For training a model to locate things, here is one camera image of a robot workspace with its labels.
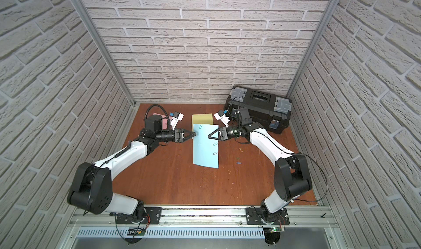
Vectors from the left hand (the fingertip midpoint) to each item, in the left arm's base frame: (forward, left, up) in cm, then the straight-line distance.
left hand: (195, 133), depth 78 cm
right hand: (-2, -8, 0) cm, 9 cm away
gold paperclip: (+2, -26, -21) cm, 33 cm away
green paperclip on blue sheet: (+2, -2, +3) cm, 4 cm away
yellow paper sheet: (+26, -1, -20) cm, 33 cm away
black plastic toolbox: (+19, -42, -3) cm, 46 cm away
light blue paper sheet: (-4, -5, -9) cm, 11 cm away
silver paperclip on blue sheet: (-9, -9, -4) cm, 14 cm away
